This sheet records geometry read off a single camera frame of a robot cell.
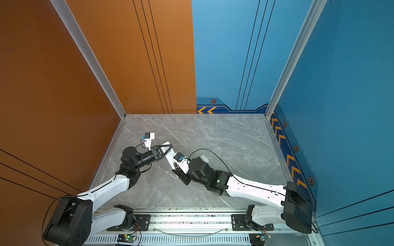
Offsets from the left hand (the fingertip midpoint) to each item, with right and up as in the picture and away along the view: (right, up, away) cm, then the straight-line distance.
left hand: (172, 147), depth 75 cm
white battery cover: (+16, -10, +21) cm, 28 cm away
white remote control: (-1, -4, -1) cm, 4 cm away
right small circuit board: (+40, -42, -5) cm, 59 cm away
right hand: (+2, -9, -3) cm, 10 cm away
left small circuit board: (-21, -42, -4) cm, 47 cm away
